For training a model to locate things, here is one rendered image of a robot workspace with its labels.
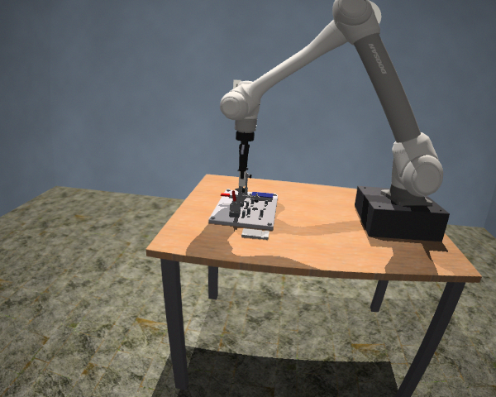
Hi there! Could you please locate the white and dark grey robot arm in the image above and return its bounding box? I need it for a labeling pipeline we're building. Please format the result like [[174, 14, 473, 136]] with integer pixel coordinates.
[[220, 0, 443, 206]]

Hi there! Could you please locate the blue rectangular block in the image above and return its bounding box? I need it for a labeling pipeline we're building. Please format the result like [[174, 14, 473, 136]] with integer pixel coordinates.
[[251, 192, 273, 199]]

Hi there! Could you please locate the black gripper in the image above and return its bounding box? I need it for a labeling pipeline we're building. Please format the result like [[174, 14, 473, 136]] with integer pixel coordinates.
[[236, 132, 255, 187]]

